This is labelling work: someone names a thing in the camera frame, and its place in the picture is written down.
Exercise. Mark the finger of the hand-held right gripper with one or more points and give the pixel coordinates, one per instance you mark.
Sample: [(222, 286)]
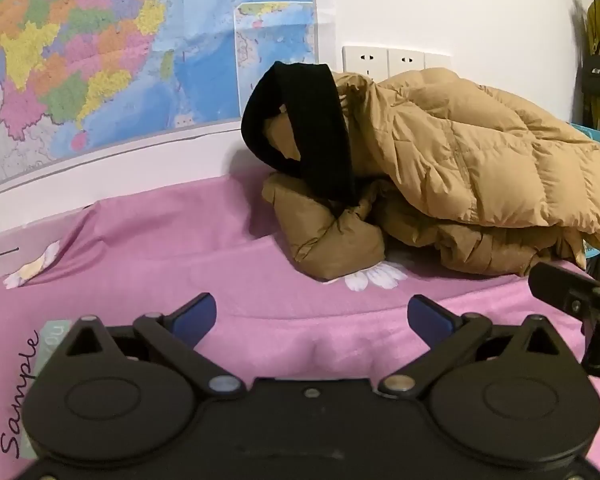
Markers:
[(555, 284)]

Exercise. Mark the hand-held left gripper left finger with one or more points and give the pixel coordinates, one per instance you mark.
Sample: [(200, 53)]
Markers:
[(196, 314)]

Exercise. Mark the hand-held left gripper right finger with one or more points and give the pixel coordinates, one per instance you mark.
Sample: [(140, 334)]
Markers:
[(427, 316)]

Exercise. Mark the tan puffer jacket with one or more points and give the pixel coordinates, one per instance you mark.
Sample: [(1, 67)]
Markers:
[(470, 160)]

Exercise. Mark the pink floral bedsheet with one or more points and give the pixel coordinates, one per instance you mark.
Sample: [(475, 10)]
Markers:
[(280, 310)]

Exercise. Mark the light blue plastic stool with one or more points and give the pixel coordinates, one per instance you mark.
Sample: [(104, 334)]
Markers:
[(592, 136)]

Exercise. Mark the light pink pillow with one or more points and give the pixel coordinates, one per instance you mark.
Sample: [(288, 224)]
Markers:
[(25, 245)]

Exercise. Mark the colourful wall map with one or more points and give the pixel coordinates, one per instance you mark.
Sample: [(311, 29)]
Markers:
[(130, 50)]

